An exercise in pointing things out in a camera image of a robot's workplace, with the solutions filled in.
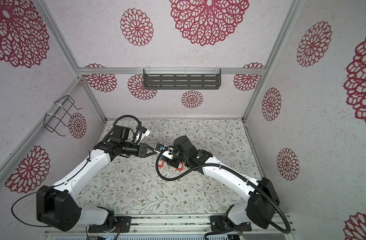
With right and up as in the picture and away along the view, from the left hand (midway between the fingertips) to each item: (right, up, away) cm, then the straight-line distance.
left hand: (155, 154), depth 76 cm
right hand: (+5, +2, 0) cm, 5 cm away
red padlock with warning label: (0, -8, +19) cm, 21 cm away
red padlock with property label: (+13, -5, -5) cm, 15 cm away
